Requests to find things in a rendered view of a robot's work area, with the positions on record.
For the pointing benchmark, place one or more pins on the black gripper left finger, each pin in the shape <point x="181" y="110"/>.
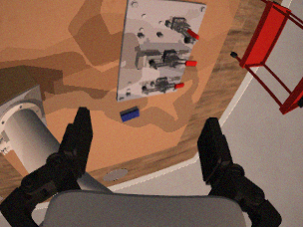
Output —
<point x="60" y="173"/>

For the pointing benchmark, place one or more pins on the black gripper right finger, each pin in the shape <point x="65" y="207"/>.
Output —
<point x="219" y="170"/>

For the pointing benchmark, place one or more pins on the black toggle clamp with red handle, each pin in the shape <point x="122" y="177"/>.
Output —
<point x="182" y="26"/>

